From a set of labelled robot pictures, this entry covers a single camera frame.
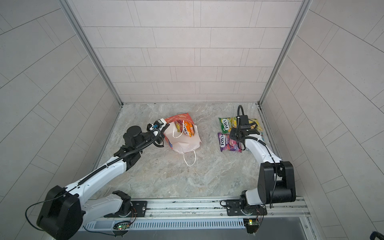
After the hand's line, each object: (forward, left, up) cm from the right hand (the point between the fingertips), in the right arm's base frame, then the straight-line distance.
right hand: (233, 133), depth 90 cm
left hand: (-2, +35, +17) cm, 39 cm away
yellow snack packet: (-8, -6, +17) cm, 19 cm away
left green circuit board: (-42, +57, -4) cm, 71 cm away
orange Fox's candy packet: (+4, +27, +3) cm, 27 cm away
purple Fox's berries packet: (-4, +4, -5) cm, 8 cm away
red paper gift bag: (-4, +32, -2) cm, 32 cm away
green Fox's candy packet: (+11, +1, -6) cm, 13 cm away
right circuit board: (-44, -1, -10) cm, 46 cm away
